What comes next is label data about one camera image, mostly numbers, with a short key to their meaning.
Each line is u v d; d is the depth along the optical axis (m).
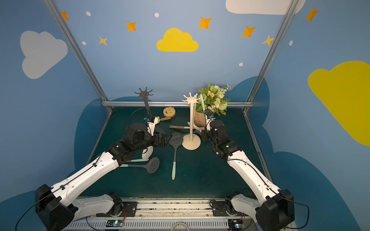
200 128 0.93
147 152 0.93
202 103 0.72
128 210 0.74
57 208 0.37
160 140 0.66
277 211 0.39
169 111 1.16
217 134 0.57
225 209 0.74
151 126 0.66
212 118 0.65
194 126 0.88
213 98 0.90
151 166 0.88
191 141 1.01
